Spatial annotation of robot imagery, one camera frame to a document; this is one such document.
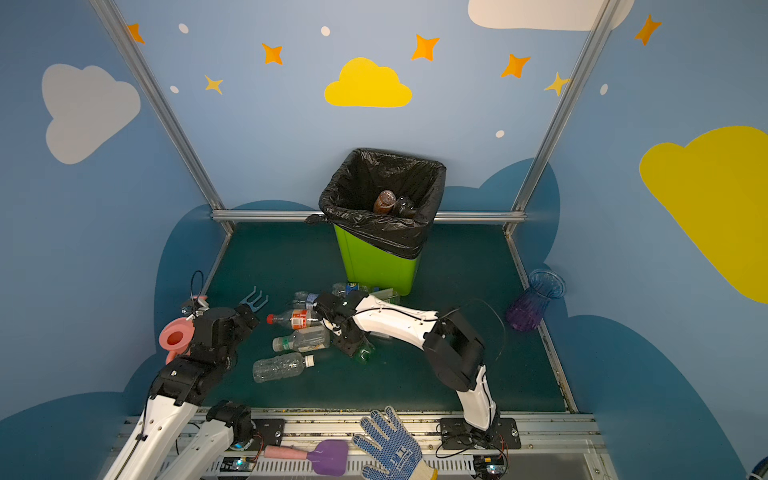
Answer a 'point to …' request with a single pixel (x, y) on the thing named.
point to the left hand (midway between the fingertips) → (243, 316)
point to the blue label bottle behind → (343, 289)
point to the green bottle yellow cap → (363, 355)
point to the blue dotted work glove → (400, 452)
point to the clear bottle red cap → (299, 319)
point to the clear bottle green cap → (304, 340)
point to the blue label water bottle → (301, 300)
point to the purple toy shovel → (328, 457)
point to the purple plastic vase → (525, 311)
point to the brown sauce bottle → (385, 201)
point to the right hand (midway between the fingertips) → (355, 338)
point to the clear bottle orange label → (404, 207)
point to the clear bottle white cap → (279, 366)
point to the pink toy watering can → (176, 336)
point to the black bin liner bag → (347, 200)
